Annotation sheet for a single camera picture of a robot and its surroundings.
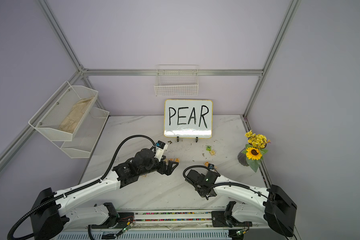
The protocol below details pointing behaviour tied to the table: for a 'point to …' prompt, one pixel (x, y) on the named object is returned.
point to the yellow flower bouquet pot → (253, 154)
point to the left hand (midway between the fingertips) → (170, 162)
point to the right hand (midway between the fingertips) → (200, 189)
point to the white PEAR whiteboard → (188, 118)
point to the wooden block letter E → (171, 159)
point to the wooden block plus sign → (212, 152)
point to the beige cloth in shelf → (70, 123)
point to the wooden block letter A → (177, 160)
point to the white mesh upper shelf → (59, 118)
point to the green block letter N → (208, 148)
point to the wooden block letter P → (166, 160)
